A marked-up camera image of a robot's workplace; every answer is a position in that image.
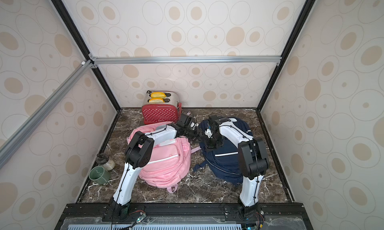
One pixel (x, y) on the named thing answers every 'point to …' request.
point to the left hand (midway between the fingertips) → (209, 137)
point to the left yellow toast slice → (158, 95)
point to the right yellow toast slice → (156, 100)
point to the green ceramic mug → (99, 175)
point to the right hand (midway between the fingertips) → (206, 151)
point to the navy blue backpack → (224, 159)
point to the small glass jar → (102, 159)
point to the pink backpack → (170, 164)
